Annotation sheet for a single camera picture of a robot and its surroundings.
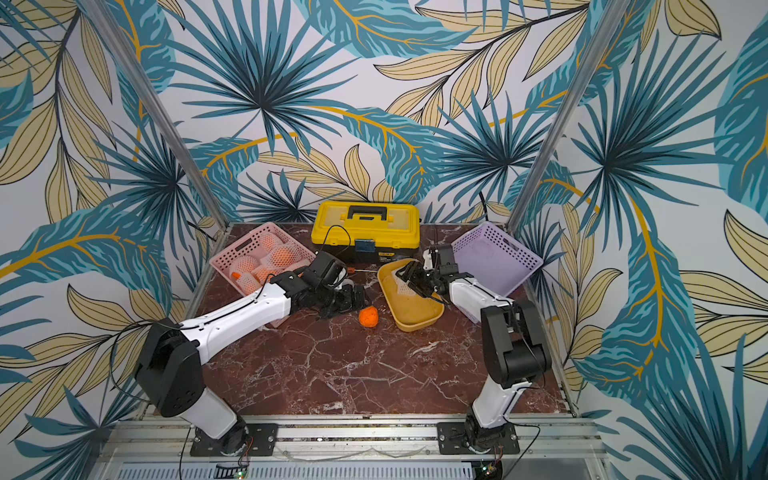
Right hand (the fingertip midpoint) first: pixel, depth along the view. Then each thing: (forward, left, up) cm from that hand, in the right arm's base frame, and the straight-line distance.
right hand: (403, 276), depth 94 cm
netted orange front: (+3, +48, -4) cm, 48 cm away
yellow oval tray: (-7, -2, -10) cm, 13 cm away
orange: (-11, +11, -5) cm, 16 cm away
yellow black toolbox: (+13, +11, +7) cm, 18 cm away
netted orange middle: (+10, +39, -2) cm, 41 cm away
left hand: (-14, +13, +4) cm, 20 cm away
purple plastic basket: (+13, -35, -8) cm, 38 cm away
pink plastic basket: (+15, +47, -5) cm, 50 cm away
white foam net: (-2, 0, -4) cm, 4 cm away
